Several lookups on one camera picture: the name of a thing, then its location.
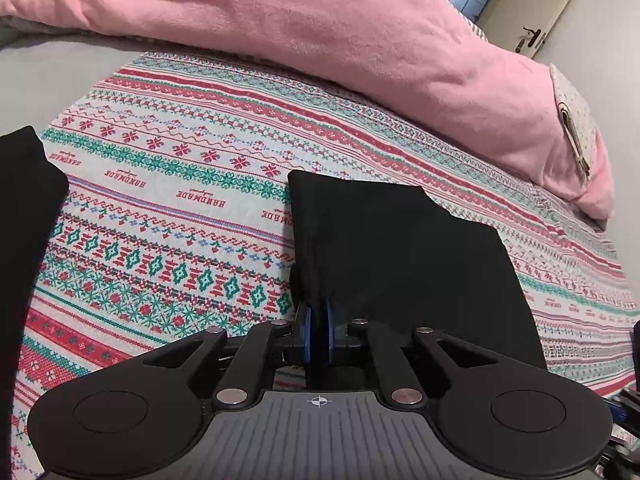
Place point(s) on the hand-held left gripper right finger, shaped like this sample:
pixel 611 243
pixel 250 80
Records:
pixel 330 332

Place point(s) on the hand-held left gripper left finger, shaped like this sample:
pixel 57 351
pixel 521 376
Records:
pixel 306 330

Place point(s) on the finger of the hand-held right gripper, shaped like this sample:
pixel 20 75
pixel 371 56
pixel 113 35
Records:
pixel 636 337
pixel 616 412

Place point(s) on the black pants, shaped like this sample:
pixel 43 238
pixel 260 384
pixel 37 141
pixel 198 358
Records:
pixel 390 240

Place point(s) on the patterned bed sheet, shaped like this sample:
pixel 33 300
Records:
pixel 175 160

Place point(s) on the folded beige floral cloth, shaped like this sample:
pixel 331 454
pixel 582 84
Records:
pixel 580 110

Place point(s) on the black folded cloth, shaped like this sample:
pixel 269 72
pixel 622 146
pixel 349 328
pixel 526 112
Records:
pixel 25 235

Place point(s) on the pink fleece blanket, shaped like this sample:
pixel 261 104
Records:
pixel 300 25

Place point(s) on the striped pillow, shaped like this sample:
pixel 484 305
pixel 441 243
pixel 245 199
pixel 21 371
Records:
pixel 477 30

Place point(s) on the grey fleece bed cover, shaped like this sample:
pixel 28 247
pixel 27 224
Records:
pixel 40 85

